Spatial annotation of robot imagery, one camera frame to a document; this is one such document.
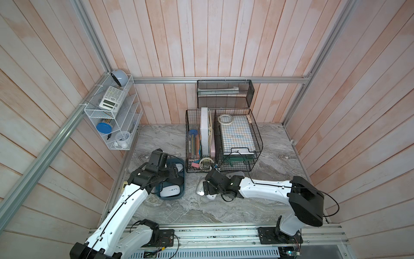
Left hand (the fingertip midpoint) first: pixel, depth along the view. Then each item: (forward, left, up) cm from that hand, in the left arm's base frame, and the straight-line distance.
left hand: (171, 173), depth 78 cm
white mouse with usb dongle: (+7, -36, -14) cm, 39 cm away
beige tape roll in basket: (+14, -19, -9) cm, 25 cm away
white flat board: (+21, -16, +8) cm, 28 cm away
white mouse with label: (-7, -20, -14) cm, 25 cm away
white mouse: (+11, -1, -14) cm, 18 cm away
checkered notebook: (+21, -35, +4) cm, 40 cm away
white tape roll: (+32, -25, +4) cm, 41 cm away
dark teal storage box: (-2, +9, -13) cm, 16 cm away
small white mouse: (-3, +2, -13) cm, 14 cm away
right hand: (-1, -19, -11) cm, 22 cm away
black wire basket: (+31, -9, -13) cm, 35 cm away
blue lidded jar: (+16, +32, +15) cm, 39 cm away
